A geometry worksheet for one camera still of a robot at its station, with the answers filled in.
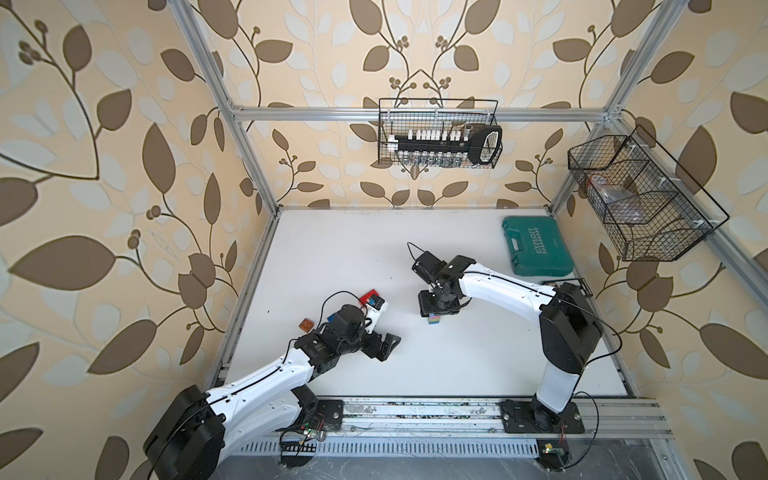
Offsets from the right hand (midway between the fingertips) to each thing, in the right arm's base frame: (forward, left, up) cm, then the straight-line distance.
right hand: (430, 312), depth 87 cm
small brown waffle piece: (-2, +37, -3) cm, 37 cm away
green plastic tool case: (+23, -40, 0) cm, 46 cm away
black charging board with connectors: (+9, -51, -4) cm, 52 cm away
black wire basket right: (+12, -53, +29) cm, 62 cm away
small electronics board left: (-28, +31, -3) cm, 42 cm away
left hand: (-6, +13, +3) cm, 15 cm away
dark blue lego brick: (-1, -2, -6) cm, 6 cm away
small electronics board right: (-34, -27, -9) cm, 45 cm away
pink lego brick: (-5, 0, +6) cm, 8 cm away
